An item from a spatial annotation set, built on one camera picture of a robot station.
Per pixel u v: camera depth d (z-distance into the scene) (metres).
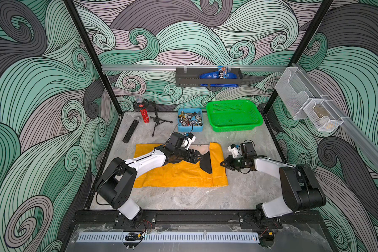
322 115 0.66
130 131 1.06
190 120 1.15
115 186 0.44
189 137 0.78
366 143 0.54
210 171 0.88
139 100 0.92
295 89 0.78
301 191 0.44
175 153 0.69
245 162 0.70
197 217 0.75
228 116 1.19
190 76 0.95
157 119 1.08
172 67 0.96
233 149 0.86
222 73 0.90
